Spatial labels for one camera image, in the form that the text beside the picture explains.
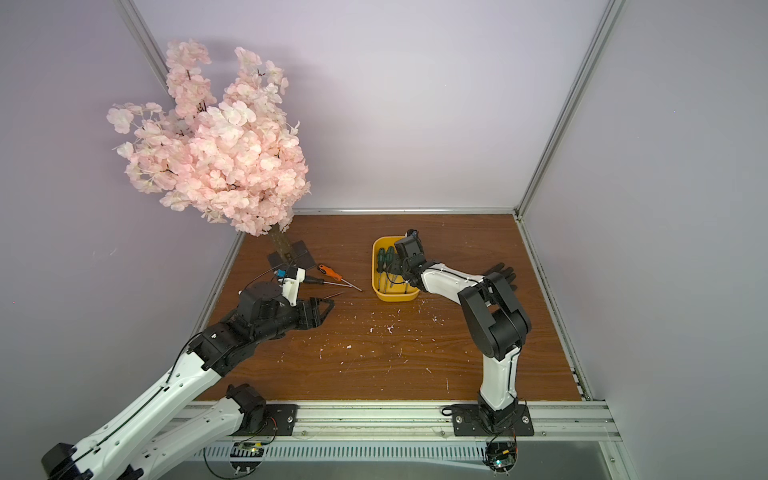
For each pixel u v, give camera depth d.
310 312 0.65
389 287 0.97
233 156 0.59
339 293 0.97
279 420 0.73
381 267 1.01
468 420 0.72
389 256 1.03
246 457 0.72
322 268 1.00
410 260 0.76
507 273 1.01
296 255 1.05
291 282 0.66
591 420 0.75
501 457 0.70
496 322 0.49
